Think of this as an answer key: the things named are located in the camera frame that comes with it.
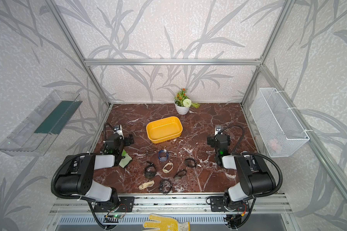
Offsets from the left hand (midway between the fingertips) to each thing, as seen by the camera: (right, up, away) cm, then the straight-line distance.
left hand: (124, 133), depth 94 cm
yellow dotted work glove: (+30, -41, -25) cm, 57 cm away
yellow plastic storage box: (+25, +1, +9) cm, 27 cm away
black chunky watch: (+19, -21, -9) cm, 30 cm away
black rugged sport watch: (+29, -28, -14) cm, 43 cm away
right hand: (+62, 0, 0) cm, 62 cm away
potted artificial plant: (+39, +21, +8) cm, 45 cm away
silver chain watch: (+32, -13, -2) cm, 35 cm away
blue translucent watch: (+26, -14, -3) cm, 30 cm away
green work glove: (+3, -17, -7) cm, 18 cm away
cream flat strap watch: (+20, -26, -15) cm, 36 cm away
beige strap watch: (+29, -21, -10) cm, 37 cm away
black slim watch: (+44, -18, -5) cm, 48 cm away
